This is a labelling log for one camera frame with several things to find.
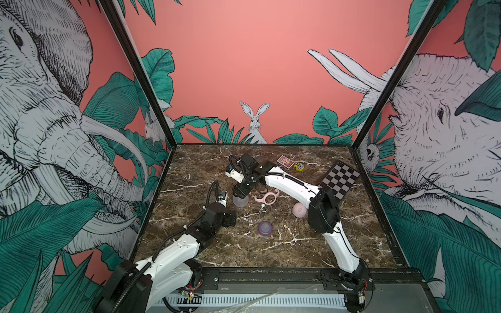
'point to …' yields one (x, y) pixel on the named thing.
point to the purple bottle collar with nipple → (265, 228)
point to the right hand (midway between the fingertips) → (236, 187)
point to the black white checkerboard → (340, 179)
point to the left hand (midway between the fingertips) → (227, 205)
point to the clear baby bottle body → (240, 202)
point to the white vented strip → (259, 301)
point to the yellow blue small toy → (299, 167)
